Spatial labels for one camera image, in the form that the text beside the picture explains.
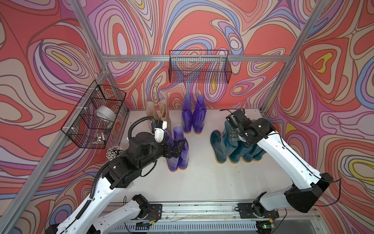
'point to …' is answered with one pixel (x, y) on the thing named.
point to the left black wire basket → (90, 120)
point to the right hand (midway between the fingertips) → (241, 136)
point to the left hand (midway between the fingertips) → (179, 140)
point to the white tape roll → (105, 112)
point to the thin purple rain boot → (186, 114)
